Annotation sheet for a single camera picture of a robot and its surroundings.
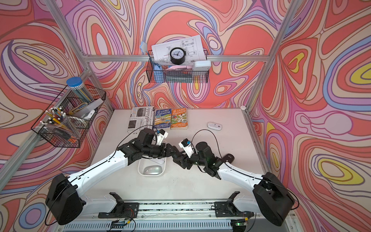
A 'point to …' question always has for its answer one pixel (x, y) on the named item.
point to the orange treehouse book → (178, 118)
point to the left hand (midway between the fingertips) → (175, 153)
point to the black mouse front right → (229, 157)
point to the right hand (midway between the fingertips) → (178, 160)
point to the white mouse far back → (214, 126)
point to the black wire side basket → (80, 113)
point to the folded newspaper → (140, 117)
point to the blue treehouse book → (163, 118)
